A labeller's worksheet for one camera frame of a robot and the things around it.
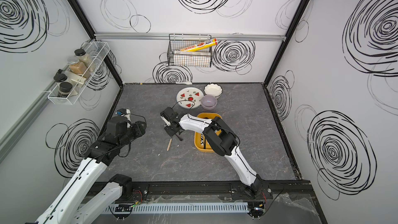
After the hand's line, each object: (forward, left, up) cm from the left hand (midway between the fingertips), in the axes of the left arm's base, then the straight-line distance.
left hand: (141, 124), depth 76 cm
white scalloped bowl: (+41, -38, -17) cm, 59 cm away
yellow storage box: (+1, -28, -17) cm, 33 cm away
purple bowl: (+27, -35, -15) cm, 46 cm away
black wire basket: (+35, -29, +16) cm, 48 cm away
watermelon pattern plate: (+33, -21, -18) cm, 43 cm away
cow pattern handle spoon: (+1, -31, -18) cm, 35 cm away
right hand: (+7, -11, -19) cm, 23 cm away
